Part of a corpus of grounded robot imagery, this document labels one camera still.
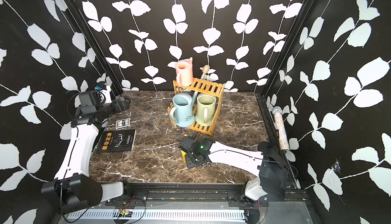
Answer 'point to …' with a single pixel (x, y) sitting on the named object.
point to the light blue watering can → (182, 113)
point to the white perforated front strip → (227, 215)
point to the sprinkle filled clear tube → (283, 139)
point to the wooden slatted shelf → (200, 84)
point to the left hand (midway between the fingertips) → (122, 99)
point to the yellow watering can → (183, 154)
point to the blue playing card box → (122, 123)
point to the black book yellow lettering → (117, 141)
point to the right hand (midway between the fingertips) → (189, 161)
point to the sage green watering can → (205, 105)
